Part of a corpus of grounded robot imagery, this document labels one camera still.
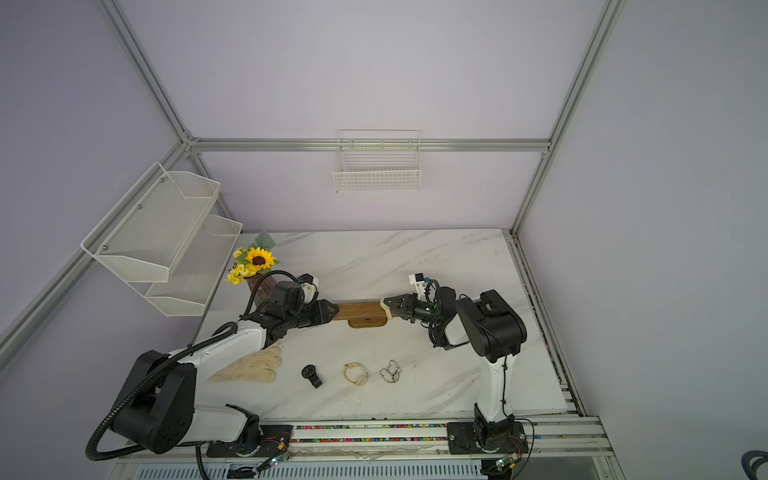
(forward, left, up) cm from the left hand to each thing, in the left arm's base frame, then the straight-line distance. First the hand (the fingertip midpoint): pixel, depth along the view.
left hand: (333, 313), depth 89 cm
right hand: (+2, -16, +1) cm, 16 cm away
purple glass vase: (-4, +13, +19) cm, 23 cm away
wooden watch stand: (0, -8, 0) cm, 8 cm away
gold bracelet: (-18, -9, -6) cm, 21 cm away
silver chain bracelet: (-16, -18, -7) cm, 25 cm away
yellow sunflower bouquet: (+8, +21, +16) cm, 27 cm away
